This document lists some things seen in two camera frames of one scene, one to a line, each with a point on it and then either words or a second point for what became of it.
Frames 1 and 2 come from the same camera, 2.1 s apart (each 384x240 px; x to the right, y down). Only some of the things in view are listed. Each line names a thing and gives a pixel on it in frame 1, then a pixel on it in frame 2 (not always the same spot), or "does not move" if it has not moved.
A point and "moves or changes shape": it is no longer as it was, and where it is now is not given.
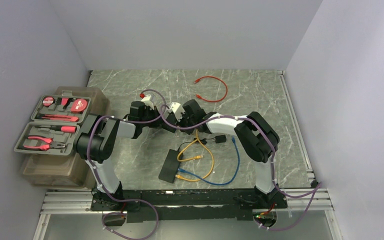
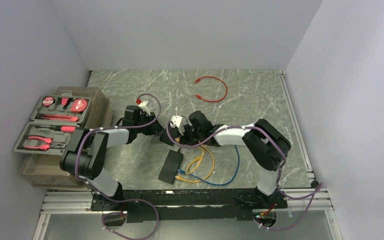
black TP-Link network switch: x=170 y=167 does not move
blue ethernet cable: x=182 y=170 does not move
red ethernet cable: x=198 y=96 does not move
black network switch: x=171 y=119 moves or changes shape
